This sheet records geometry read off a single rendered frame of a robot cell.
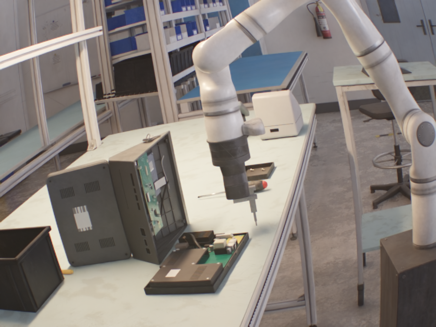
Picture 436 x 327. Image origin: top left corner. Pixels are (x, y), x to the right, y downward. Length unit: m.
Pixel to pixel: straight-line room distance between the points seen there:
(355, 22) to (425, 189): 0.41
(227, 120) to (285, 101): 0.83
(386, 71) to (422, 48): 6.63
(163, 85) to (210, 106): 2.71
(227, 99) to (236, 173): 0.14
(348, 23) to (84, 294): 0.77
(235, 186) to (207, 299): 0.32
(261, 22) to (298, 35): 6.53
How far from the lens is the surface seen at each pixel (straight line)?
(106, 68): 4.75
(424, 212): 1.46
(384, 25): 7.92
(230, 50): 1.32
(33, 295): 1.20
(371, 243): 3.02
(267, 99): 2.17
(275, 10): 1.34
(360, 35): 1.35
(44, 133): 3.72
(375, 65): 1.37
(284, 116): 2.17
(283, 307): 2.92
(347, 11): 1.34
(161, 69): 4.03
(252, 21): 1.33
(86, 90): 2.71
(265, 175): 1.76
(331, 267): 3.63
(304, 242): 2.78
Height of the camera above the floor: 1.46
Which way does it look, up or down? 14 degrees down
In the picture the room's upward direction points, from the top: 11 degrees counter-clockwise
